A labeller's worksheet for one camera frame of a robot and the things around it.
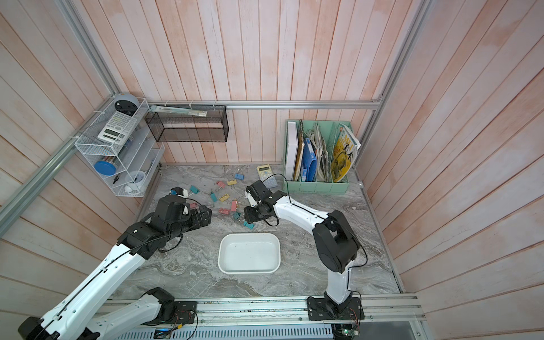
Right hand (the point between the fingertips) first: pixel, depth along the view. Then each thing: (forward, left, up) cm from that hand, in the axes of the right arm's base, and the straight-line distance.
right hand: (249, 215), depth 90 cm
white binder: (+26, -19, +14) cm, 35 cm away
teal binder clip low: (+2, +6, -4) cm, 8 cm away
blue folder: (+20, -27, +10) cm, 35 cm away
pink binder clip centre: (+9, +9, -6) cm, 14 cm away
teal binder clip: (+14, +19, -6) cm, 25 cm away
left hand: (-9, +15, +13) cm, 22 cm away
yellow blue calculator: (+32, -5, -6) cm, 33 cm away
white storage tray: (-14, -1, -9) cm, 16 cm away
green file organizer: (+25, -31, +12) cm, 41 cm away
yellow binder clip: (+24, +12, -6) cm, 27 cm away
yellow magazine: (+31, -45, +10) cm, 56 cm away
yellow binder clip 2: (+14, +14, -6) cm, 21 cm away
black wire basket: (+42, +42, +16) cm, 61 cm away
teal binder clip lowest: (-1, -1, -8) cm, 8 cm away
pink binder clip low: (+6, +13, -6) cm, 16 cm away
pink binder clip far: (+21, +17, -4) cm, 27 cm away
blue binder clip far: (+29, +8, -7) cm, 31 cm away
